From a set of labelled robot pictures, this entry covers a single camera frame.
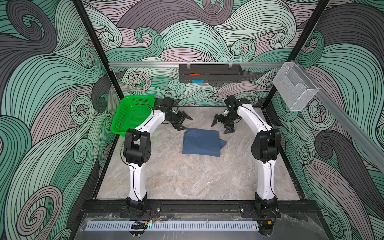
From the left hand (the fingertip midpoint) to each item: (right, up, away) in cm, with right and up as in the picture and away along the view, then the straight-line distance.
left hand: (191, 120), depth 91 cm
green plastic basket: (-47, +7, +25) cm, 54 cm away
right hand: (+18, -5, +1) cm, 19 cm away
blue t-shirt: (+8, -14, +2) cm, 16 cm away
